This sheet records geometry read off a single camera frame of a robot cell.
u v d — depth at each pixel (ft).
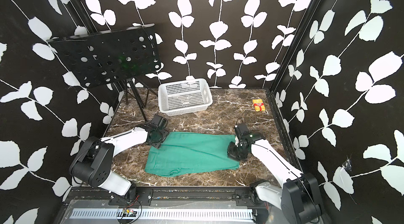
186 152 2.87
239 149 2.29
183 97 3.76
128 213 2.31
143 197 2.41
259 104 3.63
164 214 2.30
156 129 2.35
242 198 2.40
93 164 1.46
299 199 1.31
